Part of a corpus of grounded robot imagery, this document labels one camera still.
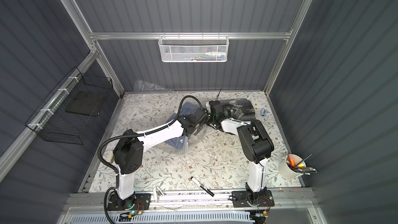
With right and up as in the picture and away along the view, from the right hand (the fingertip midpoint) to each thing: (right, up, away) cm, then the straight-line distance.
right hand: (195, 114), depth 93 cm
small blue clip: (+47, +1, +13) cm, 48 cm away
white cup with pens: (+51, -26, -15) cm, 59 cm away
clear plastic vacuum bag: (0, -17, +1) cm, 17 cm away
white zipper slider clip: (-17, -37, -18) cm, 45 cm away
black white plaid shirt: (+29, +3, +12) cm, 32 cm away
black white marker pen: (+4, -36, -16) cm, 39 cm away
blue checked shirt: (-8, -16, -7) cm, 19 cm away
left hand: (0, -6, -5) cm, 7 cm away
